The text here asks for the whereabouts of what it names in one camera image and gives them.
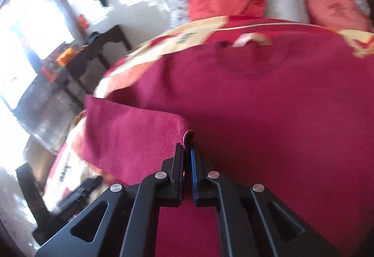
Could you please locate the orange cream patterned blanket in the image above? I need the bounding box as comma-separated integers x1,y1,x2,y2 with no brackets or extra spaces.
43,16,373,209

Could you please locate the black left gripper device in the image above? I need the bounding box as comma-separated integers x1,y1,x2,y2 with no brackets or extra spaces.
56,175,103,221

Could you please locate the red heart pillow left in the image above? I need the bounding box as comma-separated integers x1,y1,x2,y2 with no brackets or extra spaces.
188,0,267,21

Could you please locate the red heart pillow right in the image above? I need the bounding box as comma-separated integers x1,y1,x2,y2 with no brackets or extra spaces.
305,0,371,32

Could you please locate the red heart pillow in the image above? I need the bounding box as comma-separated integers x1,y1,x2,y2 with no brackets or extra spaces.
305,0,371,32
188,0,267,21

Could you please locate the dark wooden side table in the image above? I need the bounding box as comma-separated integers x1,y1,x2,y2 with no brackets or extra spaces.
56,25,132,108

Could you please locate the maroon knit garment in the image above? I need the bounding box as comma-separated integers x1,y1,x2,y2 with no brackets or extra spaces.
83,21,373,256

